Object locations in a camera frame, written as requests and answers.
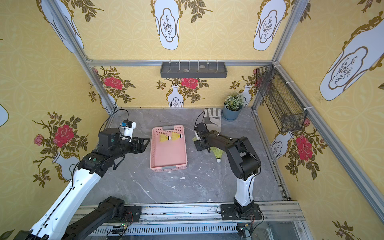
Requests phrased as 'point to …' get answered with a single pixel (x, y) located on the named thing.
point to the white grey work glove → (212, 119)
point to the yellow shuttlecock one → (163, 138)
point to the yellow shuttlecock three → (194, 139)
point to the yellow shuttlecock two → (175, 136)
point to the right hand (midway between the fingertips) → (200, 145)
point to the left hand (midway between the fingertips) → (146, 139)
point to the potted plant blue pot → (230, 115)
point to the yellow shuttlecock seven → (218, 153)
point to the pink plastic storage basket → (168, 155)
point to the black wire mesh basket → (288, 113)
